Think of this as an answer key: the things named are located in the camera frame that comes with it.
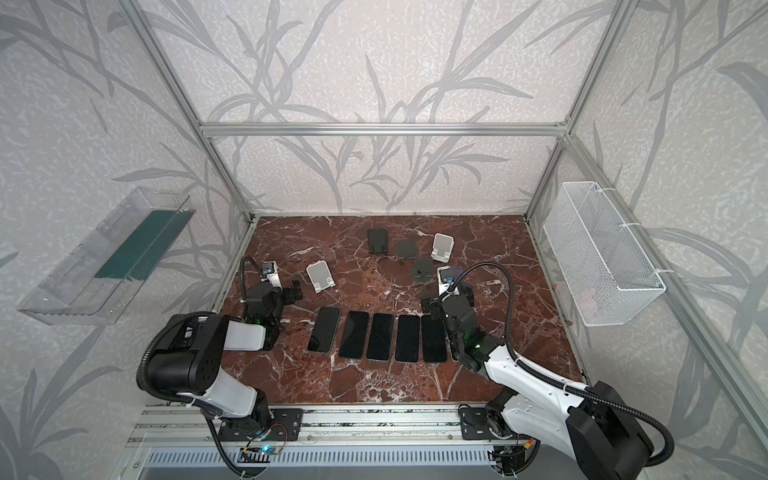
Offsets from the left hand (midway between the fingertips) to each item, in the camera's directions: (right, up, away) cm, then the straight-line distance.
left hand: (285, 267), depth 94 cm
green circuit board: (+6, -41, -24) cm, 48 cm away
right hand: (+49, -1, -11) cm, 50 cm away
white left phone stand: (+10, -3, +4) cm, 11 cm away
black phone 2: (+47, -22, -3) cm, 52 cm away
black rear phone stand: (+28, +9, +12) cm, 32 cm away
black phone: (+31, -20, -6) cm, 38 cm away
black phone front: (+39, -21, -5) cm, 44 cm away
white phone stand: (+52, +7, +10) cm, 53 cm away
